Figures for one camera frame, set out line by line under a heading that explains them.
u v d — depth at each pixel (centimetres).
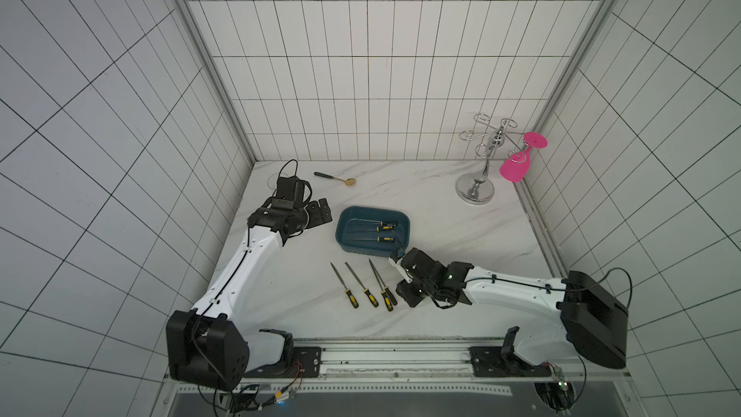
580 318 41
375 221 100
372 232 98
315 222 73
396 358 75
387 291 85
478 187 109
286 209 60
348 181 114
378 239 95
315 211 72
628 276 47
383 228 98
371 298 83
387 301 83
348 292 85
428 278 63
